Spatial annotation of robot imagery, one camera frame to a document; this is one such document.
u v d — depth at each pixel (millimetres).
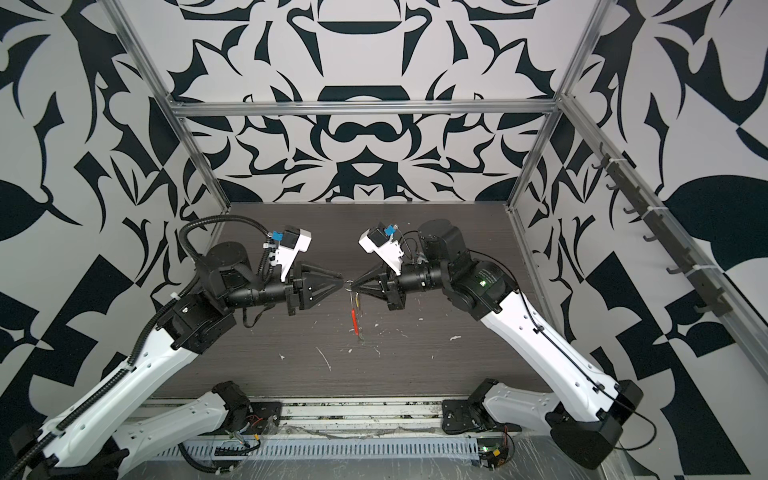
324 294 549
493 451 711
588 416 375
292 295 502
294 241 504
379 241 508
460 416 743
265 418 734
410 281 517
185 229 401
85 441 384
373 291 565
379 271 546
